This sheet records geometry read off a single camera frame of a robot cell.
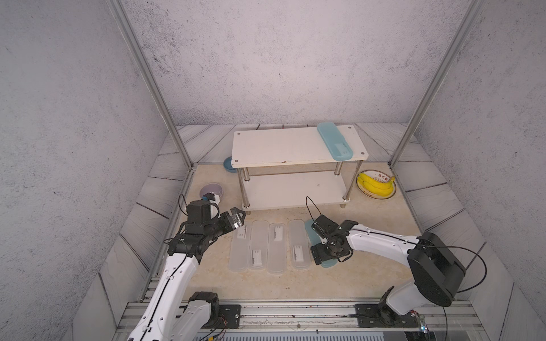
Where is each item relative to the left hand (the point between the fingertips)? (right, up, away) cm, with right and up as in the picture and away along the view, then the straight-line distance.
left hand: (240, 216), depth 77 cm
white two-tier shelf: (+21, +20, +41) cm, 51 cm away
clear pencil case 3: (+13, -19, +7) cm, 24 cm away
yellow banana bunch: (+60, +10, +26) cm, 66 cm away
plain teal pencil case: (+29, -12, +13) cm, 34 cm away
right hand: (+33, -17, +8) cm, 38 cm away
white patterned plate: (+59, +6, +27) cm, 65 cm away
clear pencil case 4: (+23, -15, +10) cm, 29 cm away
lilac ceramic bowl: (-17, +9, +27) cm, 33 cm away
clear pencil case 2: (+6, -14, +12) cm, 19 cm away
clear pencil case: (-2, -16, +12) cm, 20 cm away
